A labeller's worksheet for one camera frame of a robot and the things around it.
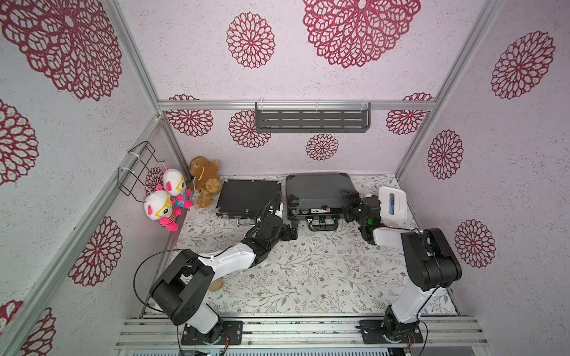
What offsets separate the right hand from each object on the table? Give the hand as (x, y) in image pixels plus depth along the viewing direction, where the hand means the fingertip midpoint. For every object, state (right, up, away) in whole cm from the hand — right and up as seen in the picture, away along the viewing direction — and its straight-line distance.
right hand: (339, 193), depth 94 cm
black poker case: (-44, -3, +20) cm, 49 cm away
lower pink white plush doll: (-72, -6, -10) cm, 72 cm away
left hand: (-22, -12, -5) cm, 26 cm away
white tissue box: (+25, -6, +6) cm, 27 cm away
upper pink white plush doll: (-70, +4, -1) cm, 70 cm away
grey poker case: (-8, -3, +2) cm, 8 cm away
